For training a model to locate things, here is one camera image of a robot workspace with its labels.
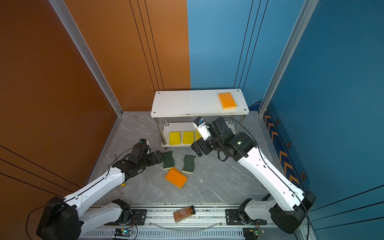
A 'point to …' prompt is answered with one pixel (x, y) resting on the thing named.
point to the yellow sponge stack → (188, 137)
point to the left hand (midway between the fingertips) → (157, 154)
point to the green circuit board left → (123, 232)
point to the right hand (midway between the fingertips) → (199, 140)
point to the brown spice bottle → (184, 214)
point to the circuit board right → (252, 233)
